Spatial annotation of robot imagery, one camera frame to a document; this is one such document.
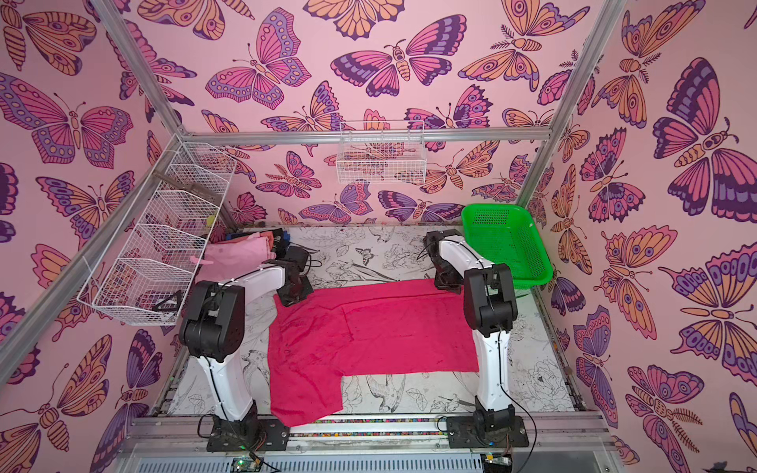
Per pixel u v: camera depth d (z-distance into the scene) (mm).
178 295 775
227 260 1010
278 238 1093
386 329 910
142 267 747
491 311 570
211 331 515
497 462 710
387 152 948
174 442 735
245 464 702
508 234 1168
